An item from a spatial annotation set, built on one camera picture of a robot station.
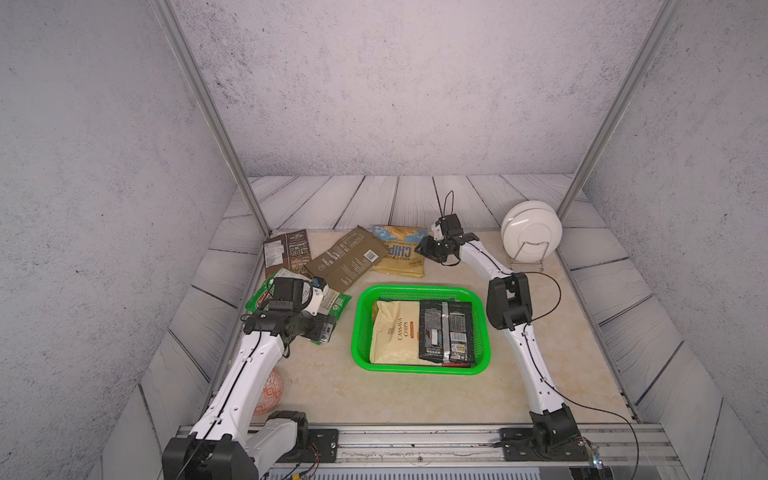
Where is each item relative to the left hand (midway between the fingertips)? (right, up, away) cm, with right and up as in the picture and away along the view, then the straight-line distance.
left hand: (323, 318), depth 82 cm
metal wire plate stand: (+66, +18, +22) cm, 72 cm away
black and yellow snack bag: (+34, -4, +4) cm, 34 cm away
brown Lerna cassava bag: (+3, +15, +27) cm, 31 cm away
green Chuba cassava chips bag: (-1, +2, +17) cm, 17 cm away
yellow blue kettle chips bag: (+22, +16, +28) cm, 39 cm away
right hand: (+28, +19, +29) cm, 45 cm away
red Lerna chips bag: (+19, -5, +1) cm, 20 cm away
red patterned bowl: (-14, -20, -1) cm, 24 cm away
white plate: (+65, +25, +20) cm, 73 cm away
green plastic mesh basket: (+10, -2, +4) cm, 11 cm away
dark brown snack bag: (-20, +18, +31) cm, 41 cm away
